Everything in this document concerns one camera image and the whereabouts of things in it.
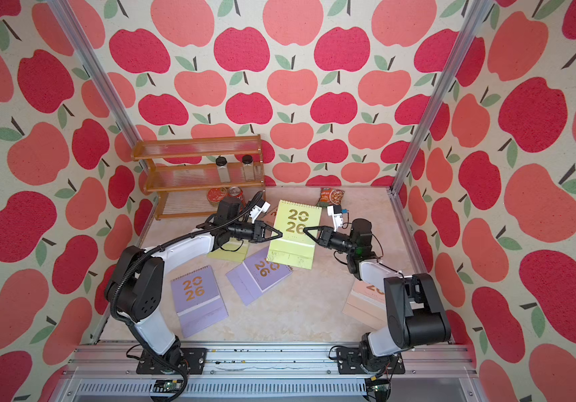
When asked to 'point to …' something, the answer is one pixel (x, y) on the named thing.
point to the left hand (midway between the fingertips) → (281, 242)
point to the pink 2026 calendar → (367, 305)
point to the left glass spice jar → (221, 162)
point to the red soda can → (235, 191)
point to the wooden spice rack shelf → (183, 170)
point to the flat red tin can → (215, 195)
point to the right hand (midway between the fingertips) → (305, 236)
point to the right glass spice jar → (249, 167)
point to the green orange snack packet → (330, 197)
